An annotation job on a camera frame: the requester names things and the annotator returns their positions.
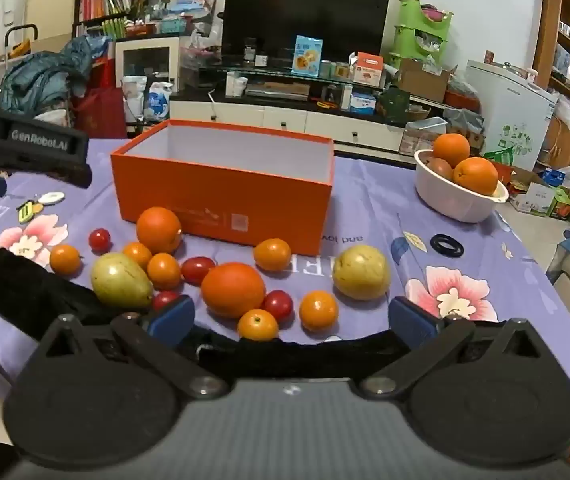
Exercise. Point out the brown round fruit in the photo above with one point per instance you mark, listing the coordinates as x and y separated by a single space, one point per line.
440 167

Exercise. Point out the red basin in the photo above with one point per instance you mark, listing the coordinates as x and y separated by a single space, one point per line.
461 100

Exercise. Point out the yellow bee-shaped trinket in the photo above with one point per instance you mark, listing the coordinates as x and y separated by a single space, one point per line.
29 209

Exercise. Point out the blue snack bag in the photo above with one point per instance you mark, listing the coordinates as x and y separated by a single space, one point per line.
307 56

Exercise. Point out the orange and white carton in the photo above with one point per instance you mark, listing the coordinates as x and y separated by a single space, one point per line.
369 69

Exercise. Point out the purple floral tablecloth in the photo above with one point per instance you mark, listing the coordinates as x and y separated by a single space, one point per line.
365 210

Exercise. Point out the oblong red cherry tomato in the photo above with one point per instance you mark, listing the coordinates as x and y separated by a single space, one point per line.
198 270

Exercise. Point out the blue and white bag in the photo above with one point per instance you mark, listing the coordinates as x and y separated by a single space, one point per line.
159 101

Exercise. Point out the silver media player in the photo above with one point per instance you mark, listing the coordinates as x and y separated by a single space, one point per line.
277 91

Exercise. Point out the blue padded jacket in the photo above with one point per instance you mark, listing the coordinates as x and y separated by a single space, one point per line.
40 80

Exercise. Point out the large reddish orange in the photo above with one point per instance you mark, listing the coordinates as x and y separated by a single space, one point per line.
232 290

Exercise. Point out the red shopping bag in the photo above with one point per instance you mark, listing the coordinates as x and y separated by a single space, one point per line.
100 110

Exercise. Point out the white television cabinet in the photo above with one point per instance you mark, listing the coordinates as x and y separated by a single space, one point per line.
285 120

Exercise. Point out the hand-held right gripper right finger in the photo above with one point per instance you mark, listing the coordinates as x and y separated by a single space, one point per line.
410 317

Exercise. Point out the white round gadget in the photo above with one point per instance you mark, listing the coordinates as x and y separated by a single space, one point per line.
50 198

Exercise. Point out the round red cherry tomato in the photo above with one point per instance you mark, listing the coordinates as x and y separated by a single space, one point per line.
164 299
278 305
99 240

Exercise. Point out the black flat television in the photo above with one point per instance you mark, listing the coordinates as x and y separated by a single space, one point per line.
305 10

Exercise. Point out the white plastic bag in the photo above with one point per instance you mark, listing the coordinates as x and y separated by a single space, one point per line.
134 95

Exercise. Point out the dark green bag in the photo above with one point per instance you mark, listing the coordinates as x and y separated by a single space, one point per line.
393 105

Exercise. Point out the blue face mask box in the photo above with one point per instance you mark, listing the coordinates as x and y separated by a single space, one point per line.
363 103

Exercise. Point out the open cardboard box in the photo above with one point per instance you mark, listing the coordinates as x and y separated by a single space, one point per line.
422 82

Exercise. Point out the clear plastic container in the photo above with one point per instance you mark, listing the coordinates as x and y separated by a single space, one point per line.
426 125

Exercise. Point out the standing air conditioner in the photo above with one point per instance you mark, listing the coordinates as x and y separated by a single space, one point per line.
52 0

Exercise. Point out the black cloth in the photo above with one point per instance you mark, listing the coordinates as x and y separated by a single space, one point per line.
25 290

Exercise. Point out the green-yellow pear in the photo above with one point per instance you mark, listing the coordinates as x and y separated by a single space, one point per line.
120 280

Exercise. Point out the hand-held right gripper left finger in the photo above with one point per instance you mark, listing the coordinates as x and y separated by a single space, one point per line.
172 317

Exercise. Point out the round yellow pear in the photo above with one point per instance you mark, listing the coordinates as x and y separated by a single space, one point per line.
361 272

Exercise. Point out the colourful printed carton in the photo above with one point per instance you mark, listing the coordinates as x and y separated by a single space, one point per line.
540 199

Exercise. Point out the orange cardboard box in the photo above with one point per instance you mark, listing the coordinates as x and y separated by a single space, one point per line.
225 210

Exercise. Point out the green stacked bins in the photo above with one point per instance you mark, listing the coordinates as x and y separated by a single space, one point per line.
422 25

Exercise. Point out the white glass-door cabinet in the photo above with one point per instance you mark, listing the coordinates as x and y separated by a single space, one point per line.
147 62

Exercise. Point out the white plastic bowl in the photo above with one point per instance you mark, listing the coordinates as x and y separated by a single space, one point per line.
450 200

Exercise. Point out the navel orange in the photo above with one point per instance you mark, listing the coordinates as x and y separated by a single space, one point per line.
476 176
451 149

